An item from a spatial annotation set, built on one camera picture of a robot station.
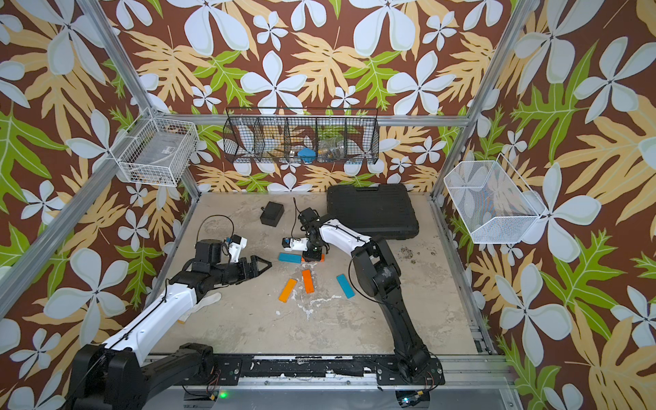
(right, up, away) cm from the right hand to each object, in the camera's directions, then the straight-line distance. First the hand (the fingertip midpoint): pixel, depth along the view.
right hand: (308, 251), depth 101 cm
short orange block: (+6, -1, -10) cm, 12 cm away
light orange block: (-6, -12, -10) cm, 16 cm away
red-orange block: (+1, -10, -7) cm, 12 cm away
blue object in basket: (0, +37, -7) cm, 38 cm away
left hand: (-13, -2, -18) cm, 22 cm away
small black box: (-16, +15, +7) cm, 24 cm away
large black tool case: (+31, +16, +6) cm, 36 cm away
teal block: (-8, -2, -3) cm, 9 cm away
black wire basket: (-2, +46, -2) cm, 46 cm away
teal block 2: (+14, -12, -7) cm, 20 cm away
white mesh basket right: (+61, +18, -20) cm, 67 cm away
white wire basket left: (-51, +36, -16) cm, 64 cm away
